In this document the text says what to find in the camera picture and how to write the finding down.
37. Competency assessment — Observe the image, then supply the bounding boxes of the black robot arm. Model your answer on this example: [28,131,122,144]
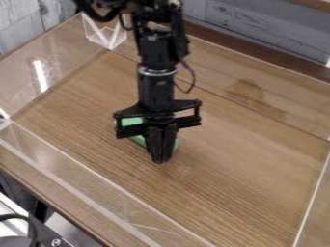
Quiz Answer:
[73,0,202,164]

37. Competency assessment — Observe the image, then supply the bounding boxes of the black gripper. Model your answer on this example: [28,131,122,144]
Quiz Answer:
[114,67,202,164]

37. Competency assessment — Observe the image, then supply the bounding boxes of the green rectangular block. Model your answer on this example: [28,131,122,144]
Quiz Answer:
[114,117,179,151]

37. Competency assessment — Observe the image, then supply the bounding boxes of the black metal frame base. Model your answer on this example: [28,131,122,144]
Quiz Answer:
[32,219,95,247]

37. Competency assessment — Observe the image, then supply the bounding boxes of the black cable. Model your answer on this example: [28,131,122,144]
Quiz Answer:
[0,213,43,247]

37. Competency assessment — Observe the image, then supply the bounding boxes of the clear acrylic corner bracket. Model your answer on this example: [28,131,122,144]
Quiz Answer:
[82,13,128,50]

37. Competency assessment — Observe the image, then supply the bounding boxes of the clear acrylic enclosure wall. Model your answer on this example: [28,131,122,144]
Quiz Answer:
[0,17,330,247]

